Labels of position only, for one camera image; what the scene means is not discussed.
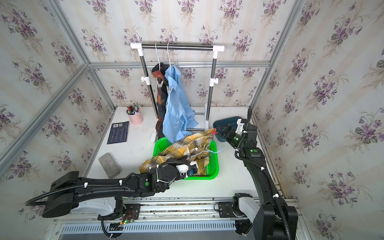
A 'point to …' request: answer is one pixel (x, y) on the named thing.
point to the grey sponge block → (109, 165)
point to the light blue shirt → (179, 117)
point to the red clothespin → (213, 132)
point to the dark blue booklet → (118, 133)
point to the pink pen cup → (135, 116)
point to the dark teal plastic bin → (224, 121)
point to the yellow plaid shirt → (195, 148)
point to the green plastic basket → (212, 171)
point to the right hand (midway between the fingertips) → (224, 130)
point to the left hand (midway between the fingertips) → (186, 154)
